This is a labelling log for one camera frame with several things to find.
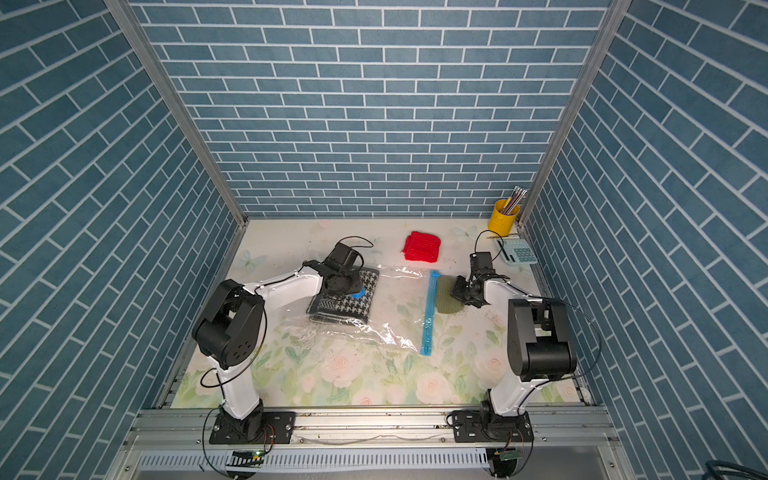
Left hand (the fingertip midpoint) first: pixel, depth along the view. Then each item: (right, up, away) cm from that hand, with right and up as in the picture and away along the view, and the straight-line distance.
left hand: (364, 286), depth 96 cm
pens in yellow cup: (+54, +31, +12) cm, 64 cm away
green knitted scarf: (+26, -5, -3) cm, 27 cm away
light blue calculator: (+55, +11, +13) cm, 57 cm away
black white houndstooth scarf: (-5, -6, -5) cm, 10 cm away
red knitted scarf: (+20, +13, +12) cm, 27 cm away
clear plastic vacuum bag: (+11, -5, +1) cm, 13 cm away
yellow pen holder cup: (+50, +21, +16) cm, 57 cm away
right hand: (+31, -2, +1) cm, 31 cm away
